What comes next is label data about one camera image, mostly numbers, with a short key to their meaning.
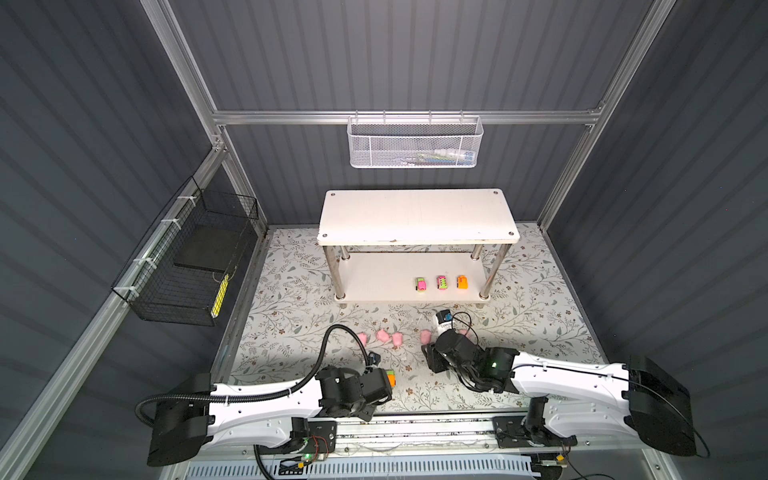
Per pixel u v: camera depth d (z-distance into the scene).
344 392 0.57
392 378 0.81
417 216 0.76
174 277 0.72
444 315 0.72
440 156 0.91
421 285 0.93
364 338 0.89
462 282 0.94
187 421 0.42
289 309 0.97
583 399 0.48
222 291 0.72
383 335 0.89
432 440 0.74
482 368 0.60
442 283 0.93
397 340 0.89
